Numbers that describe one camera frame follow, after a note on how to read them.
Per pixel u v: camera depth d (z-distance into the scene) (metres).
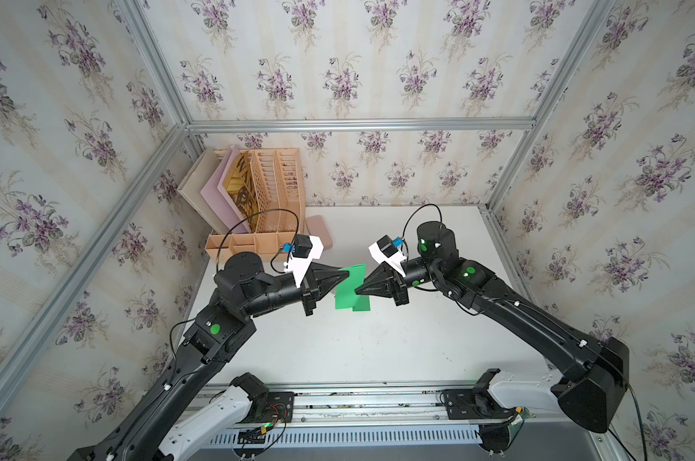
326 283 0.54
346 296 0.59
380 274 0.58
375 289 0.59
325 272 0.52
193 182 0.88
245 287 0.42
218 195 0.86
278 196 1.19
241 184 0.98
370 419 0.73
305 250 0.46
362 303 0.93
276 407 0.72
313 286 0.48
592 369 0.39
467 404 0.71
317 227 1.15
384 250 0.52
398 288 0.55
